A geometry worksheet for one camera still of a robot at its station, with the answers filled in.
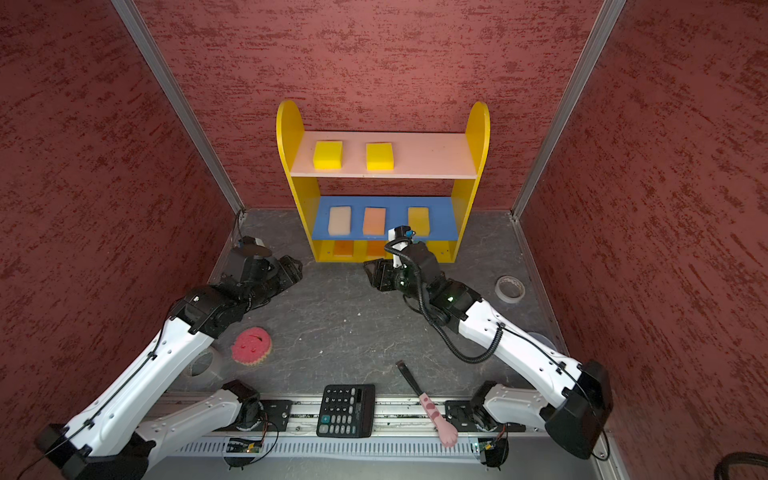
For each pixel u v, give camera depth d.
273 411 0.74
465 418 0.74
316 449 0.77
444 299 0.52
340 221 0.98
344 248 1.07
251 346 0.83
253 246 0.65
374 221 0.96
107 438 0.37
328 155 0.75
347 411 0.74
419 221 0.99
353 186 1.14
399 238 0.64
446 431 0.72
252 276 0.52
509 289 0.98
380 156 0.76
